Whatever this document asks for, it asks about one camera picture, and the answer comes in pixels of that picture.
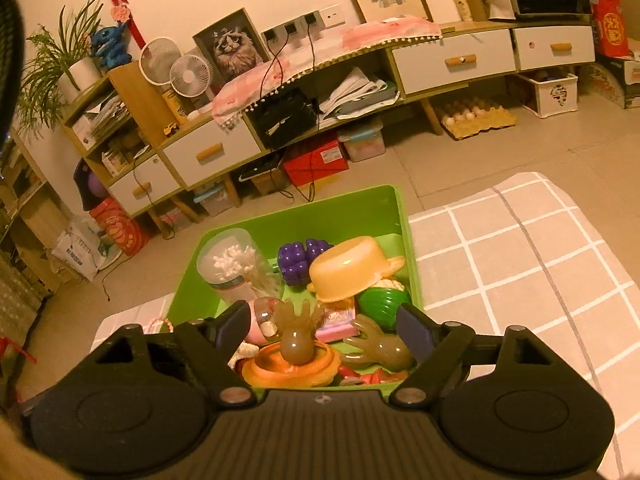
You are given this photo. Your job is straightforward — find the cotton swab jar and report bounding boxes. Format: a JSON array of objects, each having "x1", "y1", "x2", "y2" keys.
[{"x1": 196, "y1": 228, "x2": 284, "y2": 304}]

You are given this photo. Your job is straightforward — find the small red figure toy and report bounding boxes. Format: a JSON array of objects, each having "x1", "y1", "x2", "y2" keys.
[{"x1": 337, "y1": 365, "x2": 409, "y2": 386}]

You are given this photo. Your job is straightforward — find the green plastic storage bin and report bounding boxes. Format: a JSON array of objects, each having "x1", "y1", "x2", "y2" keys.
[{"x1": 168, "y1": 185, "x2": 422, "y2": 398}]

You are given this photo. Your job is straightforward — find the yellow toy pot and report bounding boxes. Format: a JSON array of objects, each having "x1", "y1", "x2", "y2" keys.
[{"x1": 307, "y1": 236, "x2": 406, "y2": 304}]

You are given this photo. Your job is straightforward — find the brown octopus toy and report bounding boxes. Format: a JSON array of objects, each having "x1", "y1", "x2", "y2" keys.
[
  {"x1": 341, "y1": 314, "x2": 414, "y2": 373},
  {"x1": 272, "y1": 299, "x2": 326, "y2": 366}
]

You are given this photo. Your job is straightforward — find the toy corn cob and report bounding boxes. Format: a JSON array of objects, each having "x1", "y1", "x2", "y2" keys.
[{"x1": 356, "y1": 278, "x2": 411, "y2": 332}]

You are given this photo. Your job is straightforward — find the blue stitch plush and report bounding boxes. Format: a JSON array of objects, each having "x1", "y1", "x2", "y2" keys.
[{"x1": 91, "y1": 23, "x2": 132, "y2": 70}]

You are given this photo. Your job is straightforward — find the wooden tv cabinet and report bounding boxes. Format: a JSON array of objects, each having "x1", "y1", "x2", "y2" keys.
[{"x1": 65, "y1": 23, "x2": 596, "y2": 217}]

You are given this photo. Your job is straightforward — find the orange patterned bag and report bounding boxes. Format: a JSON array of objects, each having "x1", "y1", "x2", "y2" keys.
[{"x1": 89, "y1": 197, "x2": 150, "y2": 257}]

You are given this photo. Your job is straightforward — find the pink capsule ball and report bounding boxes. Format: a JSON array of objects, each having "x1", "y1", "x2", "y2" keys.
[{"x1": 245, "y1": 297, "x2": 281, "y2": 347}]

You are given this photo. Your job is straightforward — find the red box under cabinet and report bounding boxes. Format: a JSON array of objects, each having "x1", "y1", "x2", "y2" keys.
[{"x1": 282, "y1": 133, "x2": 348, "y2": 186}]

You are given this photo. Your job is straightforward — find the purple toy grapes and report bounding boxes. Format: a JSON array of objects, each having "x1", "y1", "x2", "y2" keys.
[{"x1": 277, "y1": 238, "x2": 333, "y2": 286}]

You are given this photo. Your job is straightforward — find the framed cat picture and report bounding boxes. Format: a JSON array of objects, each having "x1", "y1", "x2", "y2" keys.
[{"x1": 192, "y1": 9, "x2": 270, "y2": 93}]

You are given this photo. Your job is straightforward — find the pink cloth runner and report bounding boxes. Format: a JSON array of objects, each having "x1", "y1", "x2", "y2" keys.
[{"x1": 212, "y1": 16, "x2": 442, "y2": 128}]

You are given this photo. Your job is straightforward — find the white storage crate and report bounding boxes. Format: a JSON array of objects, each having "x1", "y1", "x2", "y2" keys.
[{"x1": 510, "y1": 73, "x2": 578, "y2": 118}]

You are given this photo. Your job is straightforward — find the red gift bag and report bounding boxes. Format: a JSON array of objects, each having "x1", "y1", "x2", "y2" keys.
[{"x1": 590, "y1": 0, "x2": 628, "y2": 58}]

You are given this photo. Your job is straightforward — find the potted green plant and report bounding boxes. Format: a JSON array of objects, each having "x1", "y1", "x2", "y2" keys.
[{"x1": 15, "y1": 0, "x2": 103, "y2": 136}]

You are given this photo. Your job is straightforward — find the cream seashell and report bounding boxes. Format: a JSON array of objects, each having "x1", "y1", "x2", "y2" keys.
[{"x1": 228, "y1": 341, "x2": 260, "y2": 370}]

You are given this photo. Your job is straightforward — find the clear plastic box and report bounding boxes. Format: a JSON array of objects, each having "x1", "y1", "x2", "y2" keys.
[{"x1": 337, "y1": 119, "x2": 386, "y2": 162}]

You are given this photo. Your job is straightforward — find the pink toy phone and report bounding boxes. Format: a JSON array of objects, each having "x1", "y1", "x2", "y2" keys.
[{"x1": 314, "y1": 297, "x2": 359, "y2": 344}]

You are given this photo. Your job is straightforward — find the egg tray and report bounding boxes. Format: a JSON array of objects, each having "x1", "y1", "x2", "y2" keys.
[{"x1": 435, "y1": 96, "x2": 516, "y2": 140}]

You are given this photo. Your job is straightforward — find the grey checked tablecloth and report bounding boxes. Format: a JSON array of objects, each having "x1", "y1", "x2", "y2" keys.
[{"x1": 89, "y1": 171, "x2": 640, "y2": 480}]

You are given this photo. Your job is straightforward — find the white desk fan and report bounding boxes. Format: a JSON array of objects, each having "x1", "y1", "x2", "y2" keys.
[
  {"x1": 169, "y1": 54, "x2": 213, "y2": 99},
  {"x1": 138, "y1": 37, "x2": 181, "y2": 86}
]

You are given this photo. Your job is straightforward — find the pink plush toy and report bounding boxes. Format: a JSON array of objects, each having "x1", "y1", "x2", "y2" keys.
[{"x1": 143, "y1": 318, "x2": 175, "y2": 335}]

